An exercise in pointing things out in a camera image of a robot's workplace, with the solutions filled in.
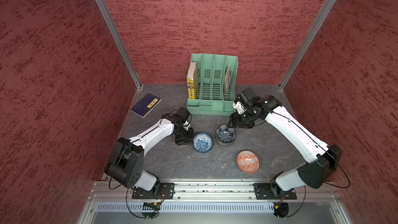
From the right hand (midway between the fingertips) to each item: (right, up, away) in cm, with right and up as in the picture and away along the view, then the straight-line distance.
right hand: (233, 128), depth 75 cm
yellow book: (-22, +25, +14) cm, 36 cm away
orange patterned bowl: (+10, -20, +9) cm, 24 cm away
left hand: (-21, -11, +7) cm, 24 cm away
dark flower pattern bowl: (-2, -7, +13) cm, 15 cm away
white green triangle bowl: (-4, -10, +7) cm, 13 cm away
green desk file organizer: (-5, +23, +44) cm, 49 cm away
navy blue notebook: (-57, +10, +32) cm, 66 cm away
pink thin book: (+1, +27, +29) cm, 40 cm away
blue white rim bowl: (-15, -10, +13) cm, 23 cm away
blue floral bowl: (-15, -14, +11) cm, 23 cm away
